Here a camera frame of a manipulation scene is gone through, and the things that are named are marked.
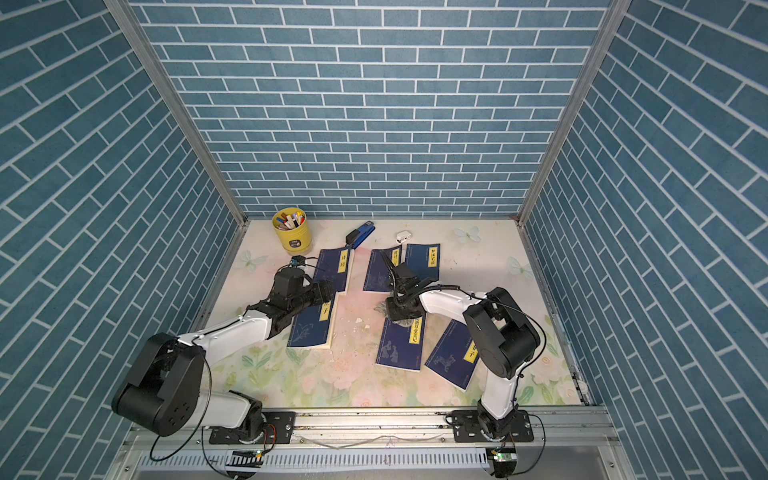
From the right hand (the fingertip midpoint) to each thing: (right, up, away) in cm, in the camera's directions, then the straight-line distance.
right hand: (393, 314), depth 93 cm
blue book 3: (+11, +16, +14) cm, 24 cm away
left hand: (-19, +10, -3) cm, 22 cm away
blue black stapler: (-13, +26, +18) cm, 34 cm away
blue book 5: (+2, -8, -7) cm, 11 cm away
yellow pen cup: (-36, +29, +11) cm, 47 cm away
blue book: (-23, +14, +16) cm, 32 cm away
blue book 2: (-6, +11, +9) cm, 15 cm away
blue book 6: (+18, -10, -9) cm, 22 cm away
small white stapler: (+3, +25, +18) cm, 31 cm away
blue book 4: (-25, -3, -4) cm, 25 cm away
